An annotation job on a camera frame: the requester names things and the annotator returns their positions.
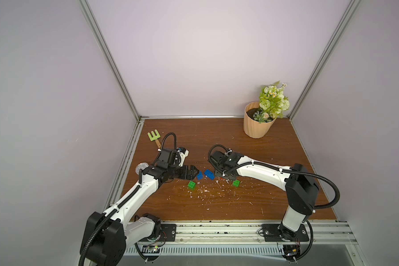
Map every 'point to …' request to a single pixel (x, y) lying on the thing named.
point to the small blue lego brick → (199, 175)
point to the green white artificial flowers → (273, 103)
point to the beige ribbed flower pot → (252, 128)
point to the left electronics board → (151, 249)
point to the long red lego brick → (222, 179)
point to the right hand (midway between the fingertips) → (220, 171)
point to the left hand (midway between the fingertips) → (193, 169)
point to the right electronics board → (291, 251)
